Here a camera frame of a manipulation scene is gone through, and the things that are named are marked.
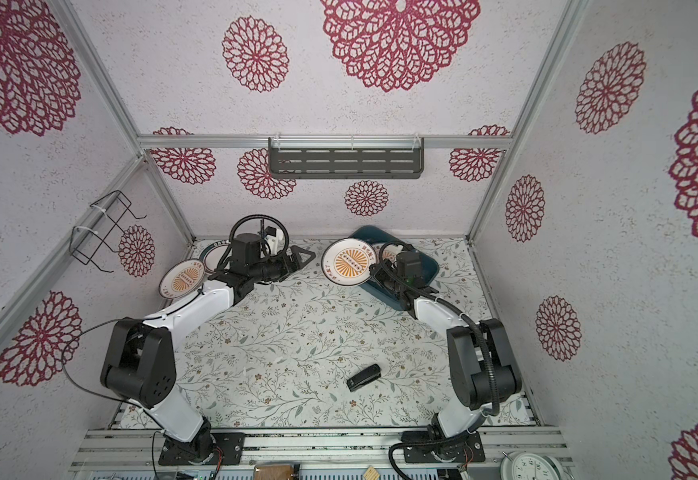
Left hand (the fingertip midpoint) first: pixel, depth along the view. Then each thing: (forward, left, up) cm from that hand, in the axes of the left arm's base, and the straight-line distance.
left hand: (308, 263), depth 86 cm
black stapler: (-26, -17, -17) cm, 36 cm away
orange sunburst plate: (+5, -11, -6) cm, 14 cm away
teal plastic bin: (+25, -23, -15) cm, 37 cm away
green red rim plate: (+22, +41, -20) cm, 50 cm away
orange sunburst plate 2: (+10, +48, -19) cm, 53 cm away
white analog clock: (-48, -52, -16) cm, 73 cm away
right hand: (+3, -18, -2) cm, 18 cm away
